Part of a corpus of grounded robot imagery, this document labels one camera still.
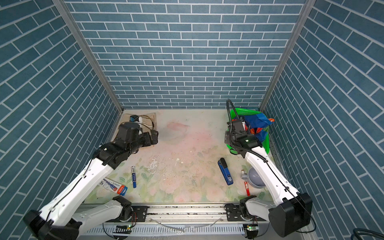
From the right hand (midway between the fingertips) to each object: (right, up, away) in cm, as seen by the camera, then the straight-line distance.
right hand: (237, 134), depth 80 cm
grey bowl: (+11, -26, +5) cm, 29 cm away
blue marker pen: (-58, -25, +5) cm, 63 cm away
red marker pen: (+5, -24, +1) cm, 24 cm away
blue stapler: (-5, -22, +6) cm, 24 cm away
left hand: (-44, +1, -5) cm, 45 cm away
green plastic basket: (+11, +15, +44) cm, 48 cm away
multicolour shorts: (+14, +6, +10) cm, 19 cm away
